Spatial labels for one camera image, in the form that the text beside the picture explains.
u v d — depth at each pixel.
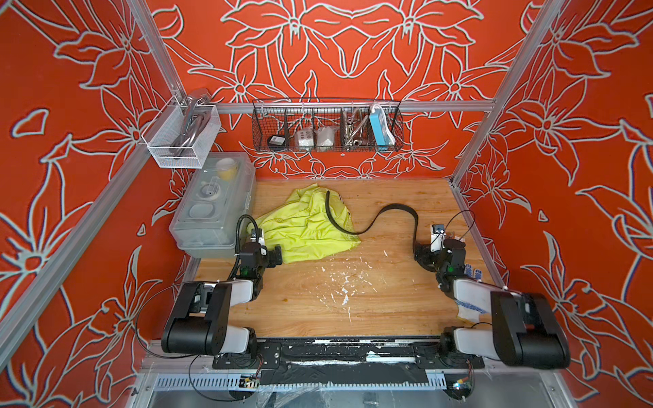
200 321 0.44
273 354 0.73
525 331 0.43
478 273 0.90
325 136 0.94
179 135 0.83
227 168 1.00
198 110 0.86
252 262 0.69
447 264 0.70
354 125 0.81
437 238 0.78
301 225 0.94
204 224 0.85
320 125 1.01
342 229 0.95
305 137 0.93
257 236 0.80
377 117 0.83
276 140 0.96
